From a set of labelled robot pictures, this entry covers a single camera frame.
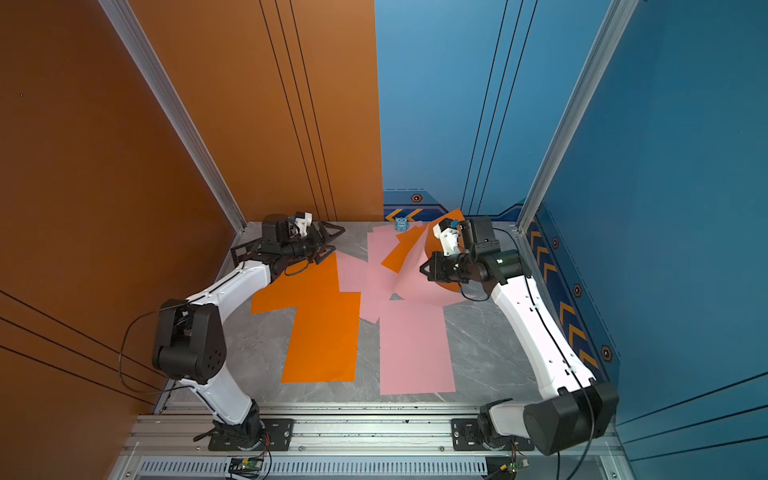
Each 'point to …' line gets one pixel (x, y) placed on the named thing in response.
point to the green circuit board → (246, 466)
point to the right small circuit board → (512, 467)
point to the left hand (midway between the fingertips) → (342, 234)
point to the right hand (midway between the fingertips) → (422, 267)
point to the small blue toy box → (401, 224)
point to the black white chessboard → (245, 251)
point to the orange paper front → (324, 338)
